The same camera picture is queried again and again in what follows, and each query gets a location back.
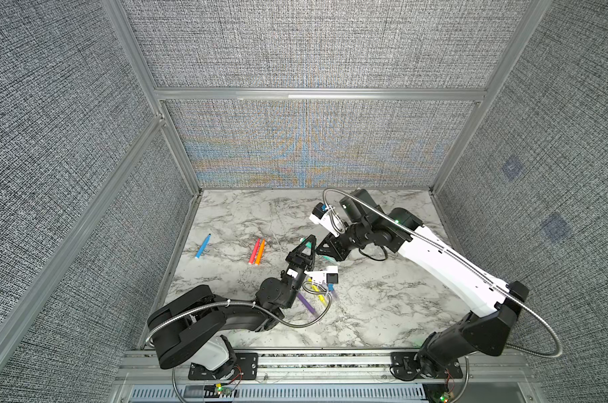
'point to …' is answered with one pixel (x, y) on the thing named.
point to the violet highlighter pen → (331, 287)
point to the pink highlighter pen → (254, 251)
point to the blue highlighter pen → (202, 245)
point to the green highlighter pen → (309, 245)
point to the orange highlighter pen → (261, 249)
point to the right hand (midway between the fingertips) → (318, 245)
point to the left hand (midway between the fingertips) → (306, 230)
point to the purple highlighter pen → (307, 304)
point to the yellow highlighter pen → (315, 288)
